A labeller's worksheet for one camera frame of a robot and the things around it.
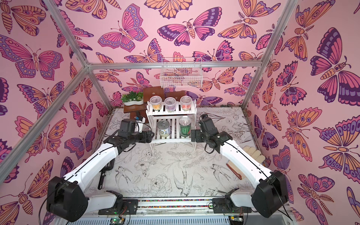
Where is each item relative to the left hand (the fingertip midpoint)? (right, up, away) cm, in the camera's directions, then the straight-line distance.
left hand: (150, 131), depth 84 cm
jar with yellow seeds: (+5, +18, -6) cm, 19 cm away
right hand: (+28, -1, -3) cm, 28 cm away
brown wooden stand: (-11, +14, +16) cm, 24 cm away
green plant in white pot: (-15, +22, +13) cm, 30 cm away
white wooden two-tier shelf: (+14, +2, +8) cm, 16 cm away
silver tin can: (+9, +2, -2) cm, 9 cm away
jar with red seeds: (+21, +17, -8) cm, 28 cm away
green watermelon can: (+21, +5, -4) cm, 22 cm away
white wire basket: (+18, +39, +22) cm, 48 cm away
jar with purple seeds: (+13, +16, -7) cm, 22 cm away
